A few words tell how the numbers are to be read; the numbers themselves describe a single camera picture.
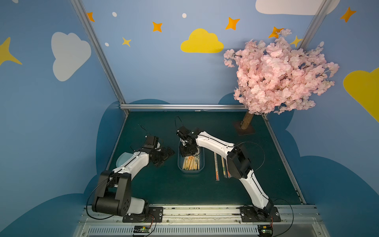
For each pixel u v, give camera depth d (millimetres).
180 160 922
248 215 744
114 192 430
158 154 778
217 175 883
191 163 914
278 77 758
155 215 735
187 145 790
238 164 568
